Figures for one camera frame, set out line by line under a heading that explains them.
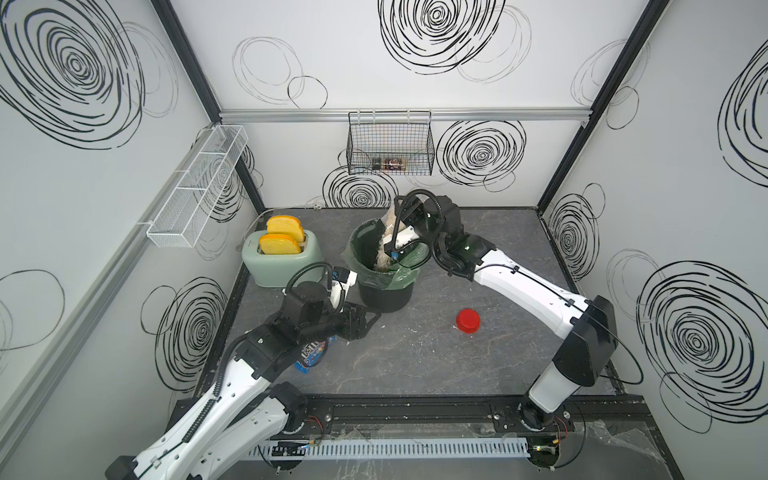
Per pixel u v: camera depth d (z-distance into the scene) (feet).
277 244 2.77
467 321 2.95
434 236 1.89
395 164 2.90
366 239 2.80
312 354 2.71
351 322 1.93
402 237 2.26
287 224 2.84
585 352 1.38
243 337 1.63
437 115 5.39
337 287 2.05
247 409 1.54
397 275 2.40
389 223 2.67
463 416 2.47
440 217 1.78
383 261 2.77
